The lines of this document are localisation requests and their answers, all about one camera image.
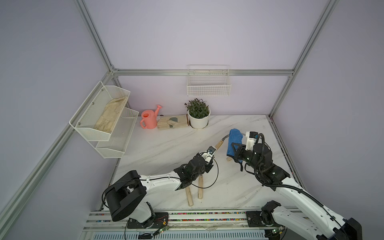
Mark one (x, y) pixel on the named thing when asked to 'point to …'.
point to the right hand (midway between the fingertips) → (233, 146)
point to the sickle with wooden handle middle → (200, 190)
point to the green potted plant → (197, 108)
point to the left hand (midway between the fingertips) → (210, 155)
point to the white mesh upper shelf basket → (96, 118)
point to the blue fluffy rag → (235, 136)
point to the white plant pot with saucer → (198, 123)
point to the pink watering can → (150, 117)
